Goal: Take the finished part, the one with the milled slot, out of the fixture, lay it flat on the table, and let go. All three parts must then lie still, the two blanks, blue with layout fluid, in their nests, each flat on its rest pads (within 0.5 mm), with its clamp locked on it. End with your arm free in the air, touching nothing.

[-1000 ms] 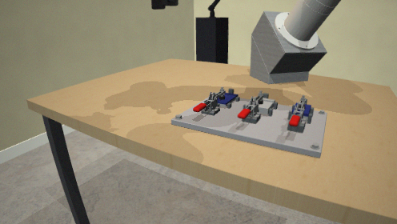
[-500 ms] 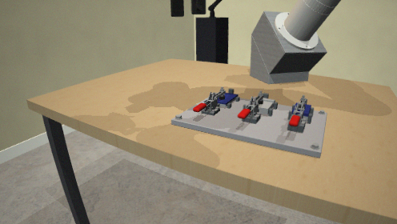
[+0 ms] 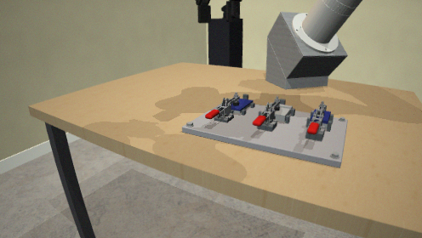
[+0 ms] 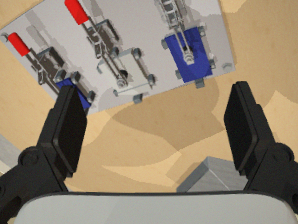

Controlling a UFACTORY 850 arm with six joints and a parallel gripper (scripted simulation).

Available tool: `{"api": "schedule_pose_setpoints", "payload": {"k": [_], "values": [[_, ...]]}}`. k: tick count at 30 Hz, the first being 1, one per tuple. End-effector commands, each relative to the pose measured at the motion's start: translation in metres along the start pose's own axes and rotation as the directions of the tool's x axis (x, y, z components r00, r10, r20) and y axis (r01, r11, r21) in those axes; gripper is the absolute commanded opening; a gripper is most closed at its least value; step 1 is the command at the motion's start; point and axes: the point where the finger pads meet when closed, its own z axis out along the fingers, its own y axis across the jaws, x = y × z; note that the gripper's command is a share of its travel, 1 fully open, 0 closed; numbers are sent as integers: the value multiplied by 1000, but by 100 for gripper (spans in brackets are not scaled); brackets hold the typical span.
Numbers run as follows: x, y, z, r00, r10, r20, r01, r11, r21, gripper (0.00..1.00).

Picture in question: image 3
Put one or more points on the toggle clamp with red handle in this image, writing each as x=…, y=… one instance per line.
x=268, y=123
x=312, y=132
x=223, y=112

